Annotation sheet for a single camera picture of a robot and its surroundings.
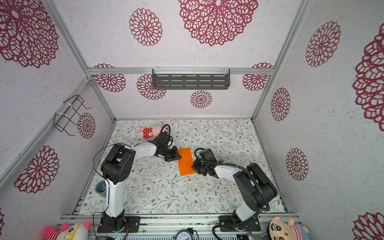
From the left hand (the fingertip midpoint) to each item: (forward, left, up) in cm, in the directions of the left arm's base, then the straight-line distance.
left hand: (181, 158), depth 98 cm
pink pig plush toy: (+17, +22, +7) cm, 28 cm away
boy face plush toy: (-41, -45, +8) cm, 61 cm away
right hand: (-6, -6, +4) cm, 9 cm away
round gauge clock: (-42, -3, +3) cm, 42 cm away
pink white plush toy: (-40, +45, +7) cm, 61 cm away
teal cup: (-20, +43, +4) cm, 48 cm away
